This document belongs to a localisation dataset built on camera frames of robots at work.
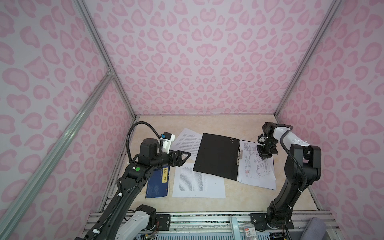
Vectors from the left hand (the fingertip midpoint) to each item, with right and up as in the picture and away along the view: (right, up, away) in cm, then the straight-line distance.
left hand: (184, 152), depth 71 cm
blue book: (-17, -21, +15) cm, 30 cm away
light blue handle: (+23, -34, -3) cm, 41 cm away
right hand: (+46, -6, +19) cm, 50 cm away
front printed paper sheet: (+1, -20, +15) cm, 25 cm away
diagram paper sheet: (+39, -12, +22) cm, 46 cm away
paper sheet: (+47, -20, +12) cm, 52 cm away
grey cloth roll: (+60, -36, -2) cm, 70 cm away
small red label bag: (+30, -35, -2) cm, 46 cm away
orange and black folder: (+20, -6, +25) cm, 32 cm away
